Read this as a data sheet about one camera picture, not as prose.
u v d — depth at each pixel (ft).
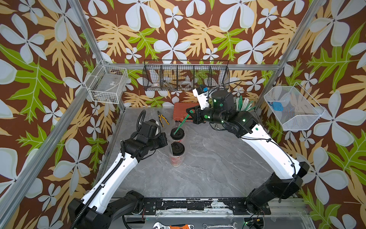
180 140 2.76
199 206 2.46
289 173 1.31
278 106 2.82
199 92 1.76
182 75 3.16
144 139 1.80
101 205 1.27
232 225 2.26
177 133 2.50
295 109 2.65
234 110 1.55
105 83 2.81
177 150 2.51
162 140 2.15
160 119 3.66
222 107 1.49
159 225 2.25
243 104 3.27
